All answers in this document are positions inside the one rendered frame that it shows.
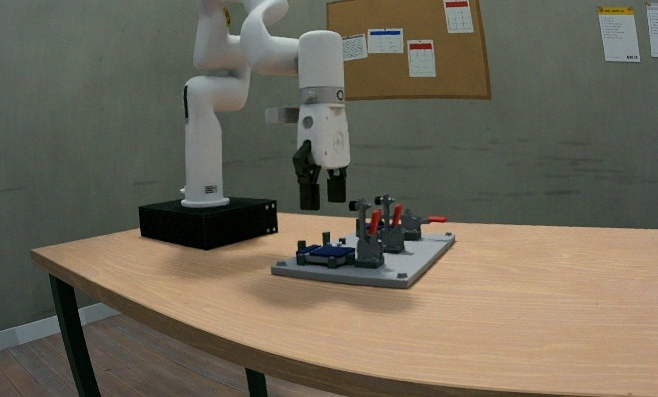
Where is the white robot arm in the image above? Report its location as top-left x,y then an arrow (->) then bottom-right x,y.
180,0 -> 345,208

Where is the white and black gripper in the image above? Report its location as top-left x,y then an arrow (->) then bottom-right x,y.
292,104 -> 350,211

